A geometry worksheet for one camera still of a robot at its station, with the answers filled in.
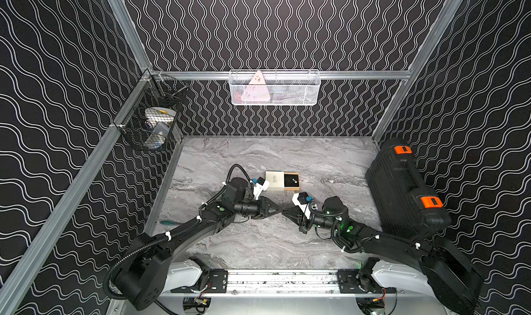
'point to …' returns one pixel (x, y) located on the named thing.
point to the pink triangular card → (256, 90)
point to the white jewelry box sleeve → (276, 180)
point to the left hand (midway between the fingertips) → (281, 209)
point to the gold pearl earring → (295, 182)
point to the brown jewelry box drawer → (289, 183)
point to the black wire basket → (161, 92)
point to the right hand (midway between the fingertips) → (284, 209)
